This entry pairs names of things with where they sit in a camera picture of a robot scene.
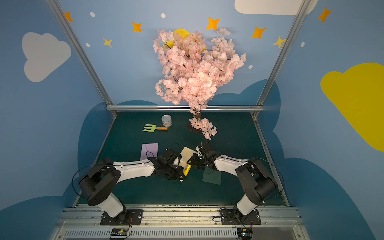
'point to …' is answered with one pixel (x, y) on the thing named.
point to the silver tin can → (166, 120)
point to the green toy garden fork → (153, 127)
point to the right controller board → (245, 233)
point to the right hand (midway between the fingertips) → (188, 161)
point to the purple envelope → (149, 150)
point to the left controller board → (119, 233)
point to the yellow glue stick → (187, 169)
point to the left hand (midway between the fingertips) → (187, 175)
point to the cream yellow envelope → (186, 153)
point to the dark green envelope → (211, 176)
